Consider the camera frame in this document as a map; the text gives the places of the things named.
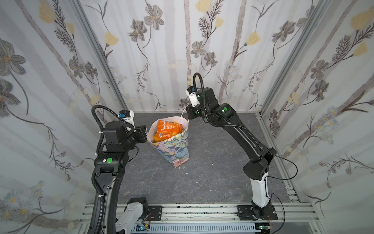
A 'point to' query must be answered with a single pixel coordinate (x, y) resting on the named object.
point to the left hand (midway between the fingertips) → (147, 125)
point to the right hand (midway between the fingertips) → (190, 104)
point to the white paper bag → (175, 149)
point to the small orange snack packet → (166, 129)
